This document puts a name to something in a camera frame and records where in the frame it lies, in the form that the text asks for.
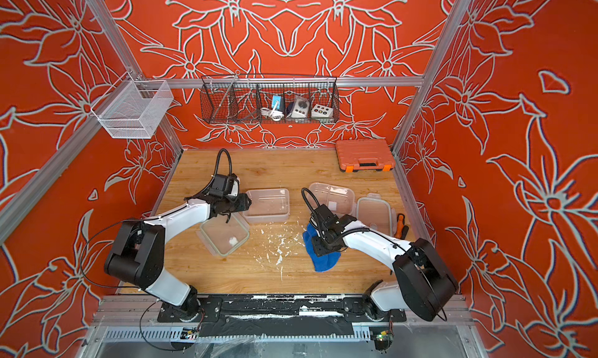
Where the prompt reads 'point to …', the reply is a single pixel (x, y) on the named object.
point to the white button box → (321, 111)
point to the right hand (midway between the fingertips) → (315, 248)
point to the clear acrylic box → (131, 109)
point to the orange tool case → (358, 155)
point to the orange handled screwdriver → (400, 222)
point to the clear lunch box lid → (376, 213)
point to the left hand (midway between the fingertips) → (247, 200)
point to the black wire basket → (269, 100)
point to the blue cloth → (324, 262)
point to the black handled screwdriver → (404, 233)
